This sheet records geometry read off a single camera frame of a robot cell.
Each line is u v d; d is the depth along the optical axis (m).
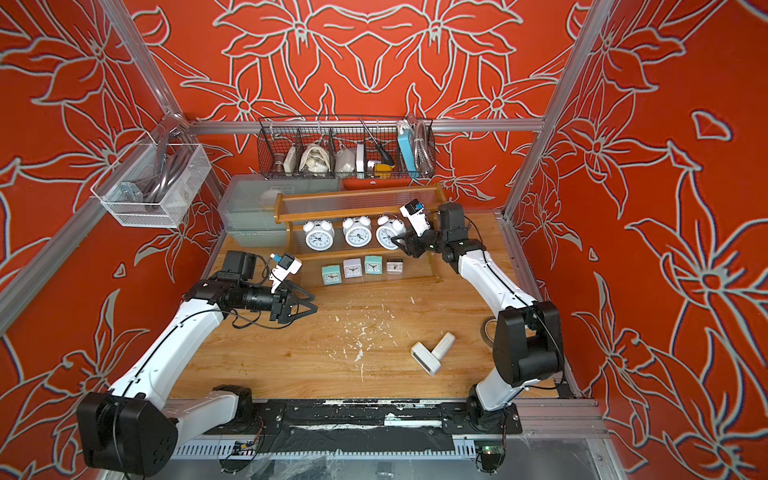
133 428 0.38
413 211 0.73
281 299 0.63
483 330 0.87
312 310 0.67
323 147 0.88
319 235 0.85
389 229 0.81
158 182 0.77
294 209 0.94
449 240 0.67
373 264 0.98
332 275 0.95
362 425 0.73
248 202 0.96
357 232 0.86
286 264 0.65
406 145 0.84
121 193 0.70
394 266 0.97
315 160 0.90
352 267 0.95
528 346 0.45
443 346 0.81
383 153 0.95
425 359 0.78
